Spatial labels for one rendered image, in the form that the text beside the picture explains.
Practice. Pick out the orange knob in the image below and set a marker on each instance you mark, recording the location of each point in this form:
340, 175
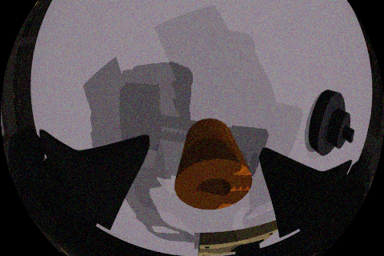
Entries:
212, 172

